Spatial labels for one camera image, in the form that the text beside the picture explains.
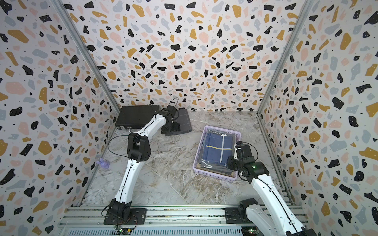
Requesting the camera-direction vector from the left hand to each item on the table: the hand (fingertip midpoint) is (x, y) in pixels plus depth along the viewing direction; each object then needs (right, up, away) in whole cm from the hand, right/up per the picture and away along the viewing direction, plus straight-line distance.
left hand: (176, 130), depth 107 cm
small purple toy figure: (-40, -19, -19) cm, 49 cm away
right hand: (+33, -16, -26) cm, 45 cm away
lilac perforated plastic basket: (+22, -23, -23) cm, 40 cm away
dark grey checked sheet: (+4, +8, +10) cm, 13 cm away
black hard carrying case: (-36, +11, +14) cm, 40 cm away
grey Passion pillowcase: (+20, -20, -19) cm, 34 cm away
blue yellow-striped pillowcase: (+28, -10, -12) cm, 32 cm away
